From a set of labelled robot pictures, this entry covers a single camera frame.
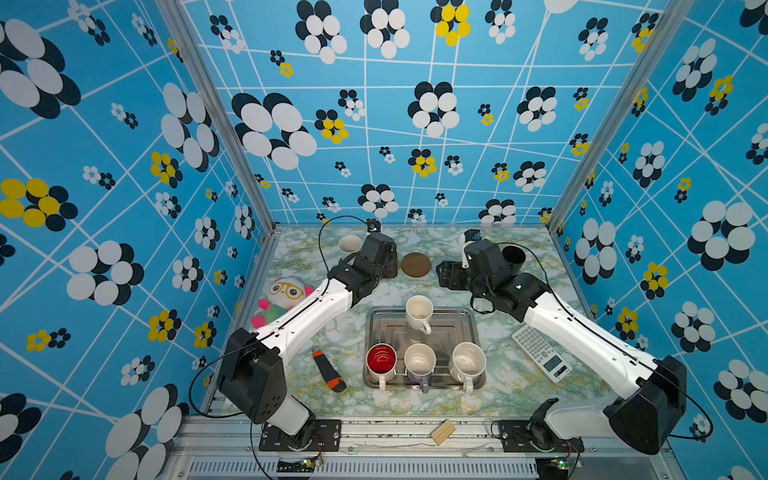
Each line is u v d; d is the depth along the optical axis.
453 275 0.68
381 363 0.84
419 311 0.92
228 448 0.74
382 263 0.64
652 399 0.38
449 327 0.93
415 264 1.06
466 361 0.85
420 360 0.85
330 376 0.83
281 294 0.91
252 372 0.42
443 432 0.74
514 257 1.02
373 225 0.71
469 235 0.68
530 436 0.67
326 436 0.74
